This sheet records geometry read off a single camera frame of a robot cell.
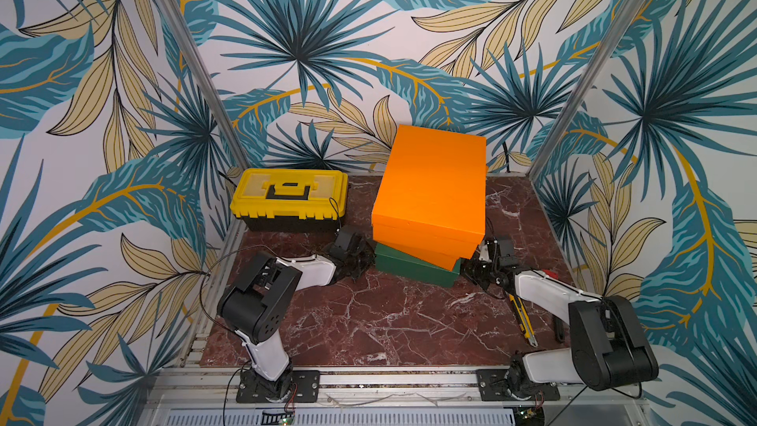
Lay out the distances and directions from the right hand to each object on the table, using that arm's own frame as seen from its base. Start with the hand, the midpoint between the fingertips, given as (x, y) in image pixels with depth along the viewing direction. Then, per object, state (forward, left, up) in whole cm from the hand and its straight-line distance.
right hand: (456, 266), depth 92 cm
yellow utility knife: (-16, -17, -2) cm, 23 cm away
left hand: (+3, +23, 0) cm, 24 cm away
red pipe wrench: (-2, -30, -2) cm, 30 cm away
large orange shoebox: (-8, +10, +24) cm, 27 cm away
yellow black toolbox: (+17, +50, +14) cm, 55 cm away
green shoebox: (-2, +16, +7) cm, 17 cm away
